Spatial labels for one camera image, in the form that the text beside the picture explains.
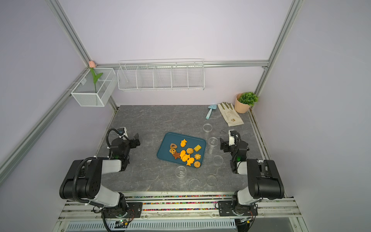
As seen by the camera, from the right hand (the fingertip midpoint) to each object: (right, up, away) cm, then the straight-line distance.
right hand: (227, 136), depth 93 cm
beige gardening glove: (+8, +15, +22) cm, 28 cm away
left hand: (-63, +1, -1) cm, 63 cm away
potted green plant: (+16, +25, +15) cm, 33 cm away
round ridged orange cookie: (-25, -10, 0) cm, 26 cm away
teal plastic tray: (-40, -12, +2) cm, 42 cm away
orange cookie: (-29, -11, -1) cm, 31 cm away
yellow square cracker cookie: (-19, -8, +3) cm, 21 cm away
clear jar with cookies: (-10, -3, -4) cm, 12 cm away
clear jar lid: (-22, -26, -11) cm, 36 cm away
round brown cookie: (-20, -17, -4) cm, 27 cm away
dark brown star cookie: (-33, -12, -1) cm, 35 cm away
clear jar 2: (-30, -21, -7) cm, 37 cm away
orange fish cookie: (-29, -5, +5) cm, 30 cm away
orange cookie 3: (-25, -15, -3) cm, 29 cm away
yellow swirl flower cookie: (-20, -13, -2) cm, 24 cm away
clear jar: (-12, +5, +9) cm, 16 cm away
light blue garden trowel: (-7, +22, +27) cm, 35 cm away
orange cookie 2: (-27, -13, -2) cm, 31 cm away
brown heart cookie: (-36, -7, +3) cm, 37 cm away
